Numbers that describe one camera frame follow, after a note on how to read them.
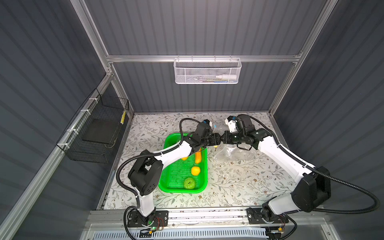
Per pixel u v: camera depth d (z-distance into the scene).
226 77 0.91
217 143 0.77
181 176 0.87
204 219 0.75
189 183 0.79
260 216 0.73
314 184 0.41
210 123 0.82
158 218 0.72
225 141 0.71
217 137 0.79
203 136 0.70
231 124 0.75
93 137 0.71
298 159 0.46
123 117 0.83
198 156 0.91
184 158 0.92
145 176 0.49
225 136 0.71
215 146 0.83
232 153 0.85
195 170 0.85
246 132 0.62
